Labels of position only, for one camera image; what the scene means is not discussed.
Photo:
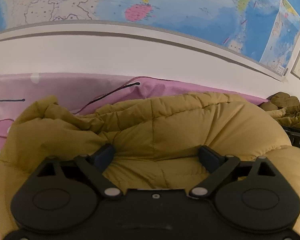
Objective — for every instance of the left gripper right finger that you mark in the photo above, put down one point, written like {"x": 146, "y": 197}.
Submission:
{"x": 222, "y": 170}

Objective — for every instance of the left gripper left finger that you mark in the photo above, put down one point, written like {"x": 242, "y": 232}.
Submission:
{"x": 93, "y": 166}

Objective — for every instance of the tan puffer jacket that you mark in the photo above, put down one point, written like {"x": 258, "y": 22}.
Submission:
{"x": 156, "y": 141}

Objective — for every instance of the pink floral bed sheet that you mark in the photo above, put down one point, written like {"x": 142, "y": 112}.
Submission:
{"x": 80, "y": 93}

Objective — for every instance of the black storage box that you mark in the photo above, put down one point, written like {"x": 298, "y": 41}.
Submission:
{"x": 294, "y": 135}

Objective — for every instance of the colourful wall map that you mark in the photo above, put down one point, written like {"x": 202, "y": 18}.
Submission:
{"x": 260, "y": 34}

